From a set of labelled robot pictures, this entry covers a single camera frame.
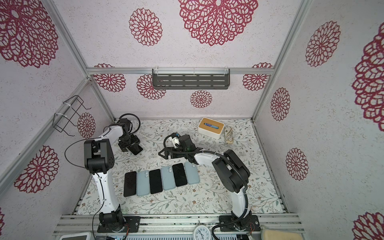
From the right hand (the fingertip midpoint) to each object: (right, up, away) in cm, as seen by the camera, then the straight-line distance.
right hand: (163, 151), depth 88 cm
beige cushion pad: (+53, -36, -20) cm, 67 cm away
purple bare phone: (-5, -18, 0) cm, 19 cm away
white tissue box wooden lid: (+31, +16, +24) cm, 43 cm away
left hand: (-23, 0, +15) cm, 28 cm away
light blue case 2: (+17, -14, +4) cm, 22 cm away
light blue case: (+3, -17, 0) cm, 17 cm away
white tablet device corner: (-34, -36, -21) cm, 54 cm away
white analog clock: (+21, -35, -19) cm, 46 cm away
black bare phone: (-19, -19, -3) cm, 27 cm away
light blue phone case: (-12, -19, 0) cm, 23 cm away
